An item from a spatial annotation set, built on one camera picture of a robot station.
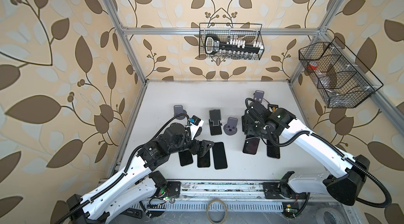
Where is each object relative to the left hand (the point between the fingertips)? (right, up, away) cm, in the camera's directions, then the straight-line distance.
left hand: (208, 138), depth 68 cm
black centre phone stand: (+4, +6, +22) cm, 23 cm away
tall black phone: (+21, -6, +9) cm, 24 cm away
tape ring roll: (+8, -33, +2) cm, 34 cm away
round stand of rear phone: (+33, +19, +33) cm, 50 cm away
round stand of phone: (+13, 0, +22) cm, 26 cm away
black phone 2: (+6, -14, +16) cm, 22 cm away
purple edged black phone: (+35, -11, +15) cm, 39 cm away
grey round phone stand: (-18, +10, +28) cm, 35 cm away
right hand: (+21, +1, +7) cm, 22 cm away
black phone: (-12, -15, +17) cm, 26 cm away
